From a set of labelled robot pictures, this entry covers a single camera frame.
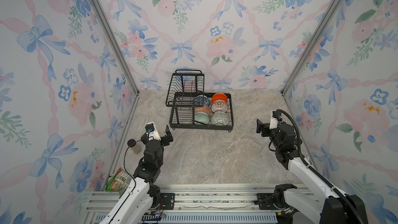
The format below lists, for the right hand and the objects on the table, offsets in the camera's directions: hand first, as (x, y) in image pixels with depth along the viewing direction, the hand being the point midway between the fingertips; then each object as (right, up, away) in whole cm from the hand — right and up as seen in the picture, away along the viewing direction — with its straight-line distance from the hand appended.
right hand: (266, 118), depth 83 cm
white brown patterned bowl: (-23, +8, +23) cm, 33 cm away
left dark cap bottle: (-71, -15, 0) cm, 72 cm away
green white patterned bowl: (-23, -1, +17) cm, 28 cm away
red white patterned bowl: (-33, +5, +21) cm, 39 cm away
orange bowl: (-23, +13, +24) cm, 35 cm away
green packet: (-76, -32, -5) cm, 83 cm away
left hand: (-56, -4, -5) cm, 57 cm away
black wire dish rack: (-47, +22, +28) cm, 59 cm away
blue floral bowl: (-35, +11, +25) cm, 45 cm away
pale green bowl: (-34, -1, +17) cm, 38 cm away
